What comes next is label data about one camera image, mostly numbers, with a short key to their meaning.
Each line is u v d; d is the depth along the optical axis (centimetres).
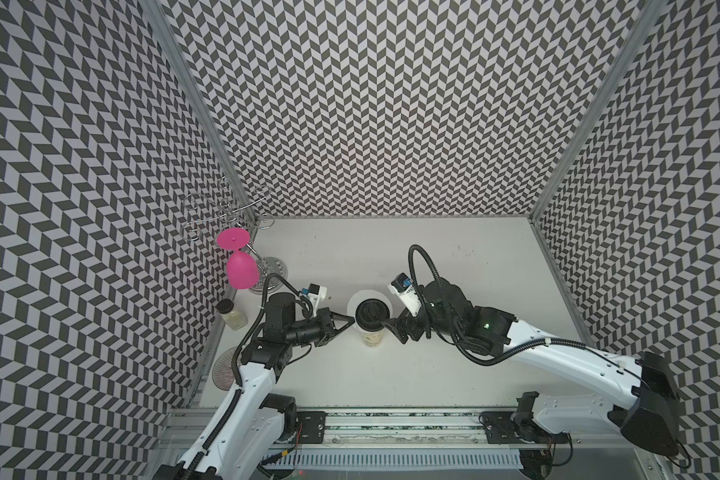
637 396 40
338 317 74
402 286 62
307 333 66
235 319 84
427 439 72
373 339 79
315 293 73
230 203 111
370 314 73
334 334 68
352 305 75
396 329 63
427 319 60
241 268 77
